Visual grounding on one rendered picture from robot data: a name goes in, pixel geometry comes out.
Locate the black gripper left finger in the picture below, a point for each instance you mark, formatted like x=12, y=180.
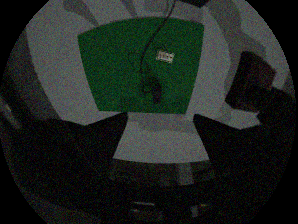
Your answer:
x=96, y=142

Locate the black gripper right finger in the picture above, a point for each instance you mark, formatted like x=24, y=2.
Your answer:
x=225, y=144

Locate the green circuit board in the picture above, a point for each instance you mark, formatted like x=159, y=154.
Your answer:
x=111, y=55

